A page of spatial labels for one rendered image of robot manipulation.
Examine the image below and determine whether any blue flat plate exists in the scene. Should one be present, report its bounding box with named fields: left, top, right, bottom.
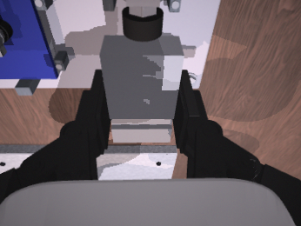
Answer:
left=0, top=0, right=61, bottom=79

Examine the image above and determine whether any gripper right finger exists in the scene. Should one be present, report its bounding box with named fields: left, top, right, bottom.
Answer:
left=172, top=70, right=301, bottom=226

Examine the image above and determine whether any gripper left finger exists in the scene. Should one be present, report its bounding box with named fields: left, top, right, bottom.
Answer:
left=0, top=70, right=111, bottom=204

